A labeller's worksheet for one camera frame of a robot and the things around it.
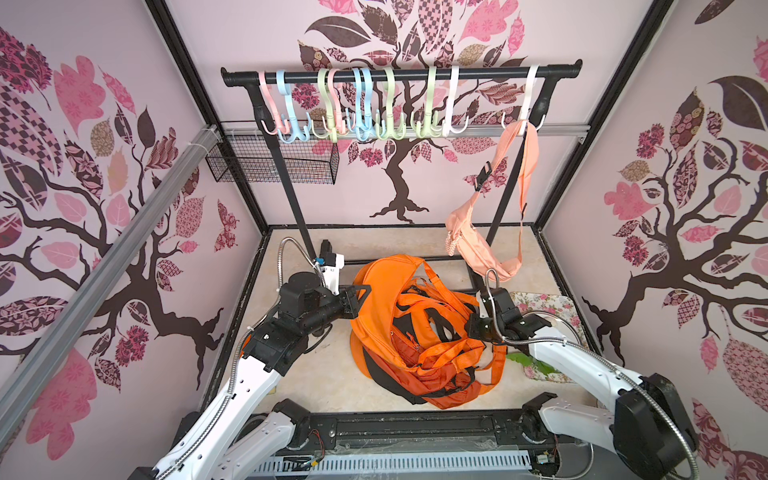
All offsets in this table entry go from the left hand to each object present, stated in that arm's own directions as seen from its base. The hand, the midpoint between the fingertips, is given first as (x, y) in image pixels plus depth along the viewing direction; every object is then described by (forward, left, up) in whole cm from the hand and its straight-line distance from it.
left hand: (370, 296), depth 69 cm
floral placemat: (+9, -61, -27) cm, 67 cm away
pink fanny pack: (+15, -24, +5) cm, 29 cm away
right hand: (+3, -27, -21) cm, 34 cm away
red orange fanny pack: (-14, -18, -17) cm, 29 cm away
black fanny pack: (-13, -3, -22) cm, 26 cm away
